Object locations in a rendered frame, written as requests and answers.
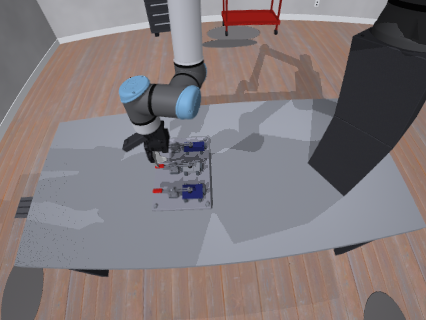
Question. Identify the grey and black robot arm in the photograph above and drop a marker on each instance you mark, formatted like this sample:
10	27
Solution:
398	25

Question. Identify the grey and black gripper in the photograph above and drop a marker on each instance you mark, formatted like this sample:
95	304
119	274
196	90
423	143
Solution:
157	142

